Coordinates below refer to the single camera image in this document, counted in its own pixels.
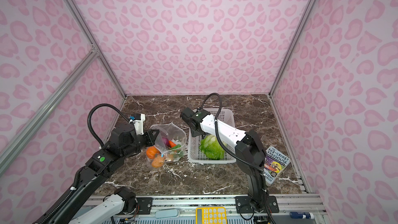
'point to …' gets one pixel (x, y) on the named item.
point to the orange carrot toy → (171, 144)
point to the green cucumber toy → (177, 146)
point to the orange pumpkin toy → (152, 151)
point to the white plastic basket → (196, 156)
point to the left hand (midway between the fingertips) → (160, 128)
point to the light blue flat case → (167, 213)
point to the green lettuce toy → (211, 146)
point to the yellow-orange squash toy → (170, 156)
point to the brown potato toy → (157, 161)
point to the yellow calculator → (211, 215)
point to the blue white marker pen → (305, 215)
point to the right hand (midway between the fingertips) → (205, 130)
